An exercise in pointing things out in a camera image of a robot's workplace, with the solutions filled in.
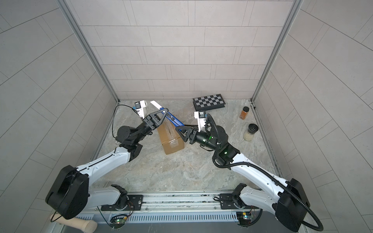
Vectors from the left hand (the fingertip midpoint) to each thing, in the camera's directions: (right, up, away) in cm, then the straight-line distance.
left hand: (170, 114), depth 61 cm
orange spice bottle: (+45, -1, +41) cm, 61 cm away
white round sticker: (+35, -31, -18) cm, 50 cm away
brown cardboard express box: (-2, -14, +16) cm, 22 cm away
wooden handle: (-36, -48, 0) cm, 60 cm away
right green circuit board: (+34, -50, +7) cm, 60 cm away
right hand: (+3, -8, +2) cm, 9 cm away
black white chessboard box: (+24, +8, +51) cm, 56 cm away
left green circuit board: (-23, -48, +3) cm, 54 cm away
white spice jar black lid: (+45, -14, +29) cm, 55 cm away
